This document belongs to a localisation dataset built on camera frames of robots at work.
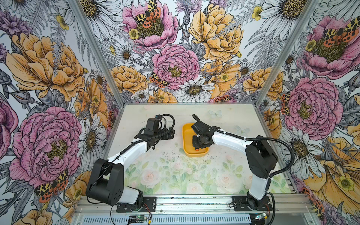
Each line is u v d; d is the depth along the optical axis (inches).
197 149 34.7
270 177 20.9
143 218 27.6
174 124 28.1
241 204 28.9
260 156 19.4
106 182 16.8
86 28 30.8
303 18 29.8
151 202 29.5
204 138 26.9
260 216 28.2
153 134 26.7
